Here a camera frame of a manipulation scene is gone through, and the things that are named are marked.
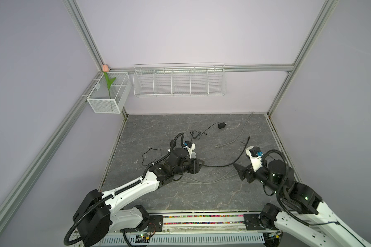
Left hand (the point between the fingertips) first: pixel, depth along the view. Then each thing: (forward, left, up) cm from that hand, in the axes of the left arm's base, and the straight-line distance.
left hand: (201, 164), depth 77 cm
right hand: (-4, -17, +10) cm, 20 cm away
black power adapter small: (+37, -18, -15) cm, 44 cm away
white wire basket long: (+56, -8, +12) cm, 57 cm away
